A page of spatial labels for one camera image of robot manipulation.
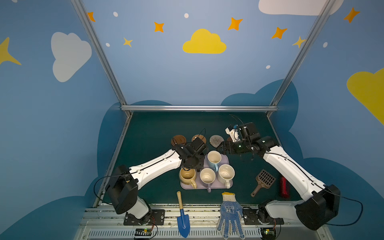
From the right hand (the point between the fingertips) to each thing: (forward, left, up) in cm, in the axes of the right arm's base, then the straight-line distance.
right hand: (223, 147), depth 78 cm
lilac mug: (-9, +7, -19) cm, 22 cm away
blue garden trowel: (-32, +20, -19) cm, 42 cm away
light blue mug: (+2, +3, -16) cm, 16 cm away
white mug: (-7, -4, -19) cm, 20 cm away
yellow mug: (-10, +19, -18) cm, 28 cm away
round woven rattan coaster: (+20, +11, -20) cm, 30 cm away
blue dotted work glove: (-26, -5, -20) cm, 33 cm away
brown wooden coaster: (+17, +28, -19) cm, 38 cm away
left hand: (-6, +12, -8) cm, 15 cm away
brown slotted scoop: (-9, -26, -19) cm, 33 cm away
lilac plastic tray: (-14, +2, -19) cm, 24 cm away
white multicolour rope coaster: (+19, +1, -21) cm, 28 cm away
